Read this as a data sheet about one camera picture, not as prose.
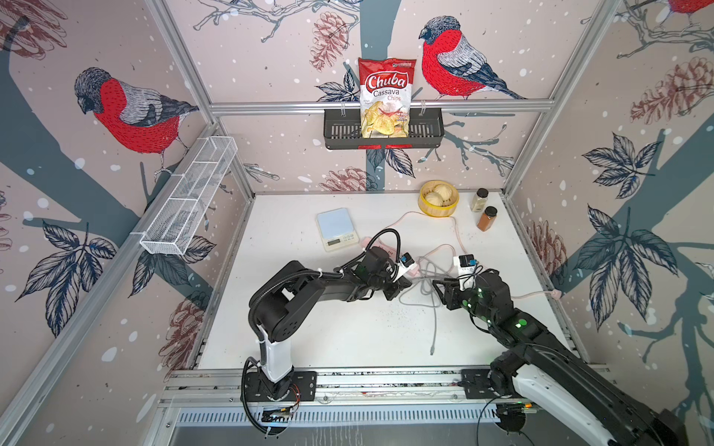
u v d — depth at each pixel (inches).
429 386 29.4
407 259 31.0
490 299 23.3
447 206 43.9
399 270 30.6
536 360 20.4
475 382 28.7
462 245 40.8
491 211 40.3
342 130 37.2
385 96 33.5
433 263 38.6
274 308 19.0
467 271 27.7
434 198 43.6
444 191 44.8
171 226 28.1
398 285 31.2
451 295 27.4
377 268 28.9
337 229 42.3
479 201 43.0
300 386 28.8
